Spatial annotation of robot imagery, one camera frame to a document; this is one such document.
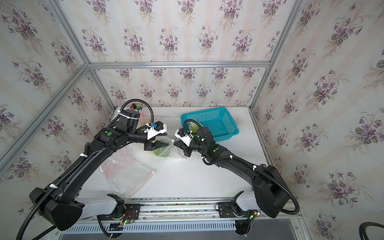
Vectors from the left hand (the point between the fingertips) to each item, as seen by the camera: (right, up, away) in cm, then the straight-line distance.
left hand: (166, 136), depth 69 cm
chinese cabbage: (-4, -9, +11) cm, 15 cm away
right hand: (+5, -4, +7) cm, 9 cm away
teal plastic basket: (+32, +6, +42) cm, 53 cm away
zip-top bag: (-25, -21, +15) cm, 36 cm away
